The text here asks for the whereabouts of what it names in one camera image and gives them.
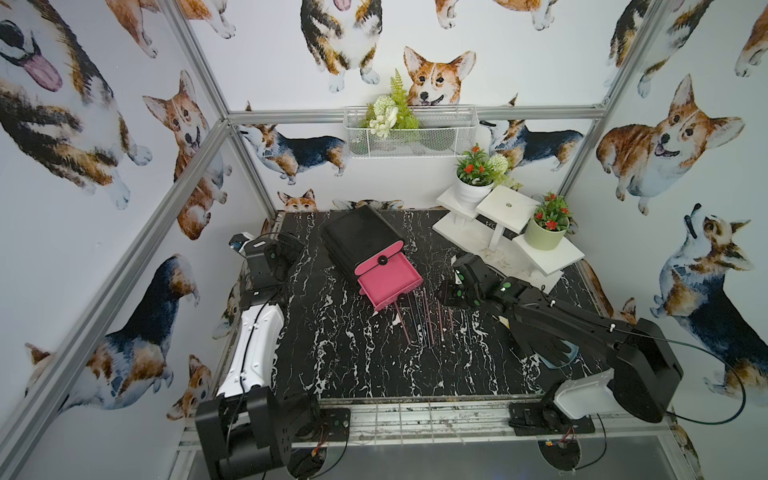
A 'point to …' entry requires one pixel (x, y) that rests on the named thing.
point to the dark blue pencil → (441, 331)
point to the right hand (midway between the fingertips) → (436, 293)
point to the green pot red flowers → (549, 225)
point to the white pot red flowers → (477, 173)
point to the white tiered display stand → (496, 231)
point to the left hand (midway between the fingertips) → (285, 235)
